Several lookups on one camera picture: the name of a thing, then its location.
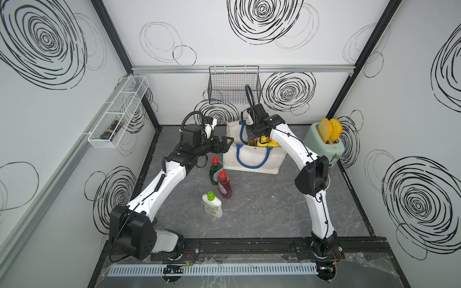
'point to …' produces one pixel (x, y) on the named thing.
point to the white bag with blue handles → (242, 156)
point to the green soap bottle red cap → (215, 166)
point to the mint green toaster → (312, 140)
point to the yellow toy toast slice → (325, 128)
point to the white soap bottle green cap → (212, 204)
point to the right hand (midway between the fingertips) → (254, 130)
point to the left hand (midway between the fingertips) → (225, 138)
